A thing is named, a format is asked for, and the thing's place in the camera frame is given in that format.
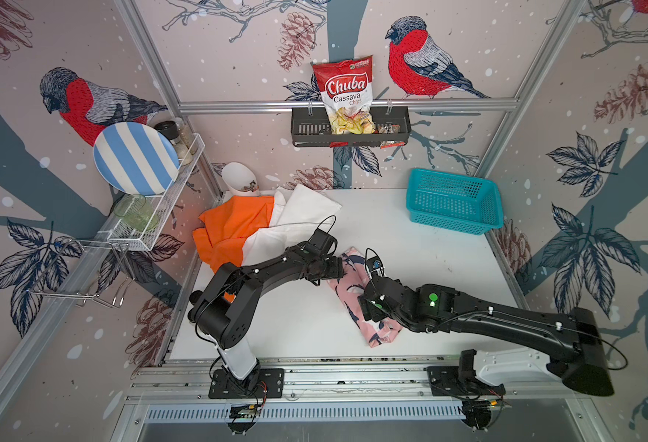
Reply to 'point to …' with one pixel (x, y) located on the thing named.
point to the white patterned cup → (239, 180)
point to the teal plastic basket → (455, 203)
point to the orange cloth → (225, 226)
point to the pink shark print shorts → (348, 287)
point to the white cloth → (296, 212)
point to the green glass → (137, 213)
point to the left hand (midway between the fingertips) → (341, 267)
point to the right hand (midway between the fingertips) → (368, 294)
